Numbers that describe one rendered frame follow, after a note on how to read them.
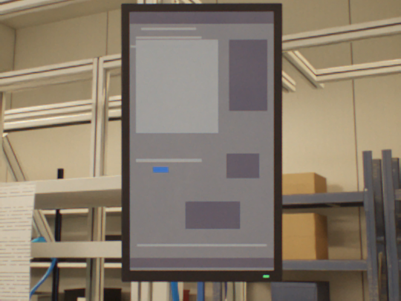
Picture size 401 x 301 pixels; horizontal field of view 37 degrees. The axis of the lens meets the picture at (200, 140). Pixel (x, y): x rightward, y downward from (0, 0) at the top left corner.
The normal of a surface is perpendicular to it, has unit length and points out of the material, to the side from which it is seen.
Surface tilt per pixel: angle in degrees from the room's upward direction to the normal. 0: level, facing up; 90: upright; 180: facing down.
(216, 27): 101
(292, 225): 90
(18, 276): 92
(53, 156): 90
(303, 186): 90
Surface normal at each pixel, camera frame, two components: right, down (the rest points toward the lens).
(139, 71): 0.00, 0.00
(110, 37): -0.43, -0.17
